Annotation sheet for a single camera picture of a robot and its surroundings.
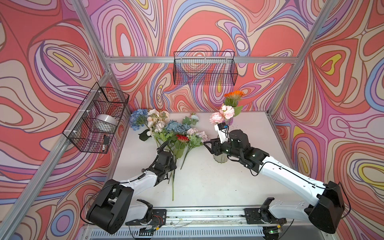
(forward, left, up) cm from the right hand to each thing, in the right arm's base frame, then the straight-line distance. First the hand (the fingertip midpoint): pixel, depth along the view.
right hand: (208, 145), depth 75 cm
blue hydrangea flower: (+34, +47, -14) cm, 60 cm away
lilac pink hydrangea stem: (+12, +5, -11) cm, 17 cm away
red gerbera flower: (+7, +17, -17) cm, 25 cm away
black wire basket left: (+8, +57, +9) cm, 59 cm away
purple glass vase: (+30, -19, -16) cm, 38 cm away
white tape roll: (+7, +49, +12) cm, 51 cm away
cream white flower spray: (+32, +34, -14) cm, 49 cm away
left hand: (+2, +19, -20) cm, 28 cm away
